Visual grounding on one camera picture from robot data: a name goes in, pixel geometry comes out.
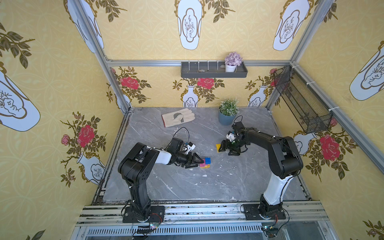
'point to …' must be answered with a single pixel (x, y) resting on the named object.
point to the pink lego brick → (203, 164)
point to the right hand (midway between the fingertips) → (223, 152)
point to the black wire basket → (311, 112)
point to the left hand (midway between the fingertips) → (201, 164)
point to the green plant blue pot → (228, 109)
